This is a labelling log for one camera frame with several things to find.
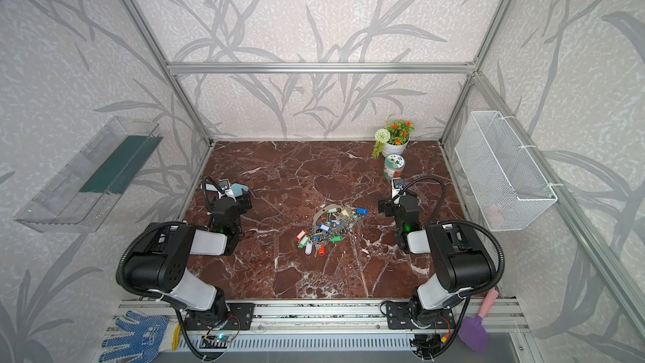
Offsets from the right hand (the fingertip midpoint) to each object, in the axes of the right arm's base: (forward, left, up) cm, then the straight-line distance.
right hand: (396, 184), depth 95 cm
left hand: (-1, +62, +2) cm, 62 cm away
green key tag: (-18, +23, -7) cm, 31 cm away
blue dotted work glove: (-47, +75, -6) cm, 89 cm away
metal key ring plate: (-11, +24, -7) cm, 28 cm away
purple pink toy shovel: (-46, -17, -7) cm, 49 cm away
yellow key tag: (-8, +20, -7) cm, 22 cm away
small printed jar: (+10, -1, -1) cm, 10 cm away
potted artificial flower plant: (+20, -1, +4) cm, 21 cm away
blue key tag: (-7, +13, -8) cm, 17 cm away
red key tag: (-16, +36, -8) cm, 40 cm away
